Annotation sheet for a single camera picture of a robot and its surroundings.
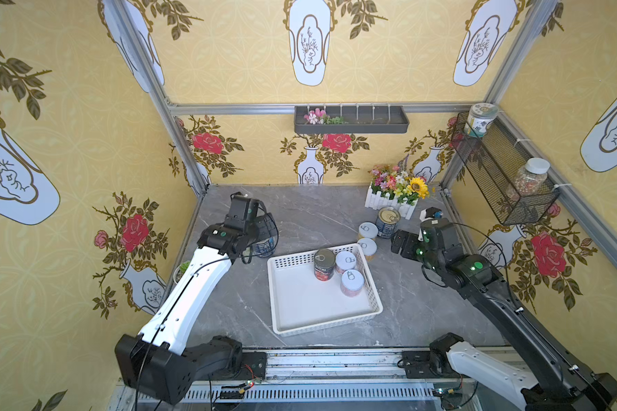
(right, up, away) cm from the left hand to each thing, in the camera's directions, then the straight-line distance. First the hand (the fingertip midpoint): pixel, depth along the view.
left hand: (251, 226), depth 79 cm
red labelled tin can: (+23, -13, +7) cm, 27 cm away
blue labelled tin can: (+2, -9, +13) cm, 16 cm away
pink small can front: (+30, -13, +11) cm, 35 cm away
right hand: (+47, -3, -3) cm, 48 cm away
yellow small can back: (+40, -3, +19) cm, 44 cm away
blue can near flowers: (+47, +1, +19) cm, 51 cm away
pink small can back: (+32, -19, +7) cm, 38 cm away
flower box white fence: (+49, +14, +19) cm, 54 cm away
